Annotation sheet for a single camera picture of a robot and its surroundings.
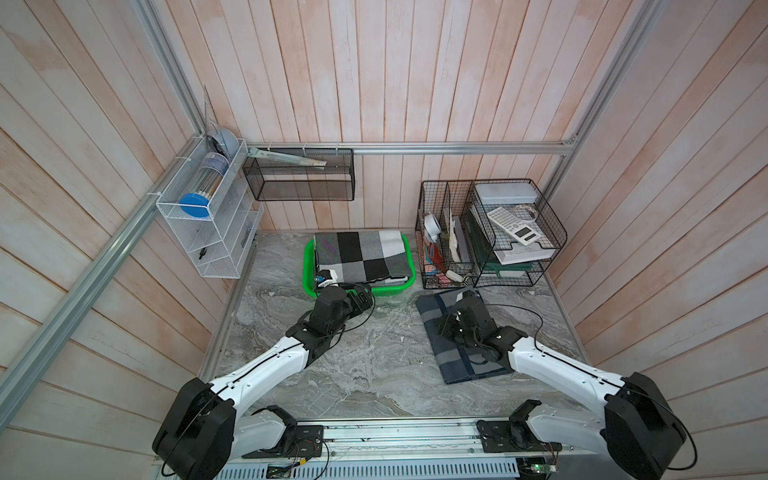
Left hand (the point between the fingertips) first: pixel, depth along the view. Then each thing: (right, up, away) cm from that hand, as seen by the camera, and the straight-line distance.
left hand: (361, 296), depth 84 cm
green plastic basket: (-18, +6, +13) cm, 23 cm away
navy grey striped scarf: (+27, -19, 0) cm, 33 cm away
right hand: (+22, -8, +3) cm, 24 cm away
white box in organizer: (+50, +34, +18) cm, 63 cm away
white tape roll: (+25, +23, +26) cm, 43 cm away
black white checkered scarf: (0, +12, +14) cm, 18 cm away
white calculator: (+48, +21, +8) cm, 53 cm away
